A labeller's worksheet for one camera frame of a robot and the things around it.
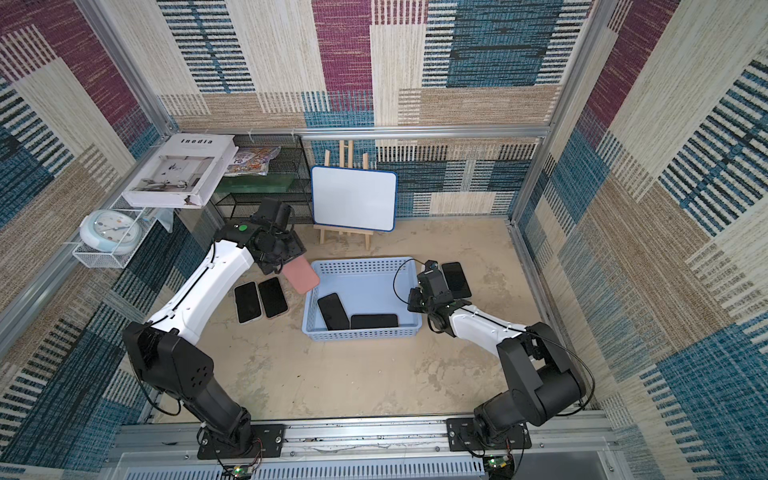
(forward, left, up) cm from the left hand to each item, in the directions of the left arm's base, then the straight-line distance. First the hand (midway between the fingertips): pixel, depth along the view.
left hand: (293, 252), depth 84 cm
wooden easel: (+21, -8, -13) cm, 27 cm away
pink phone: (-4, -2, -5) cm, 7 cm away
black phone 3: (0, +12, -23) cm, 26 cm away
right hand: (-4, -34, -15) cm, 37 cm away
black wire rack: (+35, +9, -1) cm, 36 cm away
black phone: (-7, -9, -21) cm, 24 cm away
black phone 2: (-10, -19, -22) cm, 30 cm away
